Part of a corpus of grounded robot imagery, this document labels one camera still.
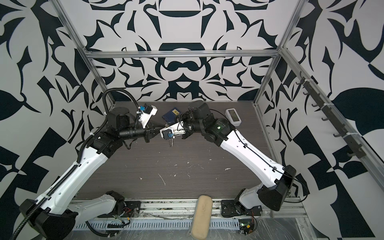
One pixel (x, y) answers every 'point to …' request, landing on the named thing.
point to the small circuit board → (247, 225)
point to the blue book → (172, 116)
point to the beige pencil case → (200, 225)
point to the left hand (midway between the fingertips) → (165, 123)
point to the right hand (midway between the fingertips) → (170, 118)
